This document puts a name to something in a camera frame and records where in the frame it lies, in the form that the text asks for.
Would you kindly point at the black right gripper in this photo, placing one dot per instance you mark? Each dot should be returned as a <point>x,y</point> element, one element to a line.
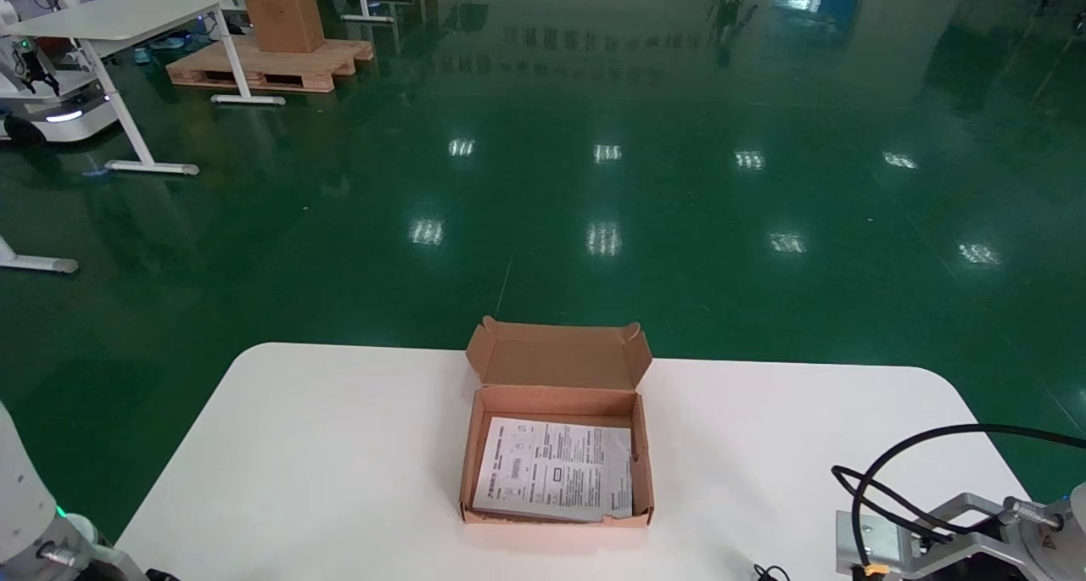
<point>976,569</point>

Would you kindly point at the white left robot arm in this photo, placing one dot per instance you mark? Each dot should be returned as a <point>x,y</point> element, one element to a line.
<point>21,496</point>

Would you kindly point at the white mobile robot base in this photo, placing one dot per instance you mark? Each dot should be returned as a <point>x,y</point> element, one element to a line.
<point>59,110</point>

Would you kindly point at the open brown cardboard storage box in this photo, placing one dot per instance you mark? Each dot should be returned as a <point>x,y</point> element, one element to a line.
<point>560,365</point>

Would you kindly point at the printed white instruction sheet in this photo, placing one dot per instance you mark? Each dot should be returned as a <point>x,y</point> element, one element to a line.
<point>551,471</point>

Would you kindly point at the wooden shipping pallet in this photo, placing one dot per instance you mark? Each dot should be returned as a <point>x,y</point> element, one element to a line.
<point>288,59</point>

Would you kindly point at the tall brown cardboard carton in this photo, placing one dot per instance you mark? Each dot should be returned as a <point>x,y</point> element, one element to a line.
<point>284,8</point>

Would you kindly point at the white table foot bar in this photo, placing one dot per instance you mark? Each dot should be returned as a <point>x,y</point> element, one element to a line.
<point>38,263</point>

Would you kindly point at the white desk with white legs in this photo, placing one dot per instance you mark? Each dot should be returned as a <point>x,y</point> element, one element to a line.
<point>136,8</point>

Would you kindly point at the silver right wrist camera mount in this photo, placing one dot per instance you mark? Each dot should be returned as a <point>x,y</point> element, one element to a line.
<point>874,547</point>

